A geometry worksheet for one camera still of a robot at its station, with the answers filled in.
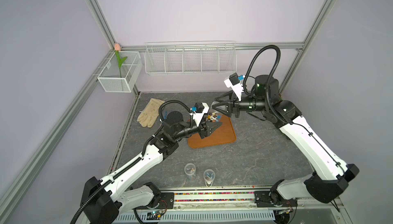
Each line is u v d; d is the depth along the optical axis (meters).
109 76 0.80
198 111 0.54
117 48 0.89
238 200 0.75
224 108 0.52
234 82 0.51
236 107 0.51
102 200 0.38
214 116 0.61
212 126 0.60
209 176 0.76
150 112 1.08
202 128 0.57
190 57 1.01
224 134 0.97
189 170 0.79
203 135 0.61
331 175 0.39
